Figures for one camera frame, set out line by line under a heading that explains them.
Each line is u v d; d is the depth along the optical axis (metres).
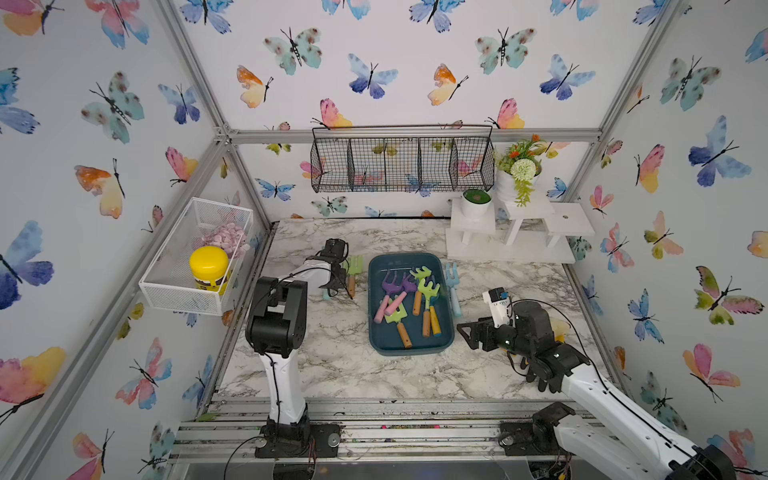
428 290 0.99
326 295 0.91
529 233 1.19
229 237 0.69
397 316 0.94
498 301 0.71
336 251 0.85
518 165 0.83
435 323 0.93
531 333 0.62
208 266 0.64
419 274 1.02
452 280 1.05
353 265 1.10
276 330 0.53
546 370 0.57
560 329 0.95
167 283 0.64
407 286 1.01
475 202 0.95
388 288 1.02
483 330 0.71
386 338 0.91
